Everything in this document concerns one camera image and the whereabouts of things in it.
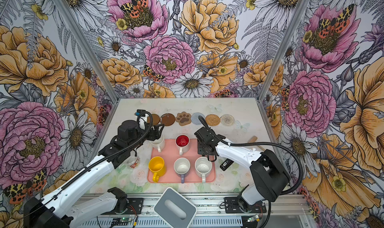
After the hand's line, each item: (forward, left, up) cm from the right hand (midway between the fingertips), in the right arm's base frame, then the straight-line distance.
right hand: (204, 153), depth 87 cm
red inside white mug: (+9, +13, -2) cm, 16 cm away
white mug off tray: (+4, +26, +5) cm, 27 cm away
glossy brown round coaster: (+29, +25, -5) cm, 38 cm away
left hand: (+6, +24, +17) cm, 30 cm away
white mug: (-7, +1, -2) cm, 8 cm away
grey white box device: (-26, +16, -4) cm, 31 cm away
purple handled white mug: (-5, +13, -5) cm, 15 cm away
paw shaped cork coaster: (+29, +13, -5) cm, 33 cm away
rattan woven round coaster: (+29, -8, -6) cm, 30 cm away
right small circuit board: (-31, -22, -6) cm, 38 cm away
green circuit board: (-30, +41, -6) cm, 51 cm away
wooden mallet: (+11, -32, -4) cm, 34 cm away
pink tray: (+3, +21, -6) cm, 22 cm away
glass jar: (-5, +39, +2) cm, 39 cm away
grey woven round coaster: (+30, +5, -6) cm, 30 cm away
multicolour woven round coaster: (+28, -18, -5) cm, 33 cm away
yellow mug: (-5, +27, -3) cm, 28 cm away
